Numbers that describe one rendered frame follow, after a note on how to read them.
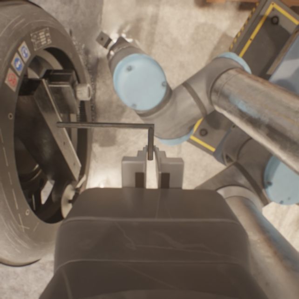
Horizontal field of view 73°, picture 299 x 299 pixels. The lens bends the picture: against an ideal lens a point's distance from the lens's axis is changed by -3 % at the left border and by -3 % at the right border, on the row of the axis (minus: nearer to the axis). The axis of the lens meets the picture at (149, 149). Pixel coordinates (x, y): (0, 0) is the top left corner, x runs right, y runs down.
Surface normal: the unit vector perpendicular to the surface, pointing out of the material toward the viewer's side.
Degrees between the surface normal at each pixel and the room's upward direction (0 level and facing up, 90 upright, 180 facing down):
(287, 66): 0
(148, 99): 19
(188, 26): 0
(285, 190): 5
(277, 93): 70
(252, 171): 52
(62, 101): 36
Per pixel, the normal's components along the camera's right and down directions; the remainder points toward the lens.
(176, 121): 0.24, 0.48
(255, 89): -0.57, -0.60
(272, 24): 0.00, 0.29
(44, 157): -0.01, 0.80
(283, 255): -0.08, -0.99
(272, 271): -0.52, -0.85
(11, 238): 0.87, 0.34
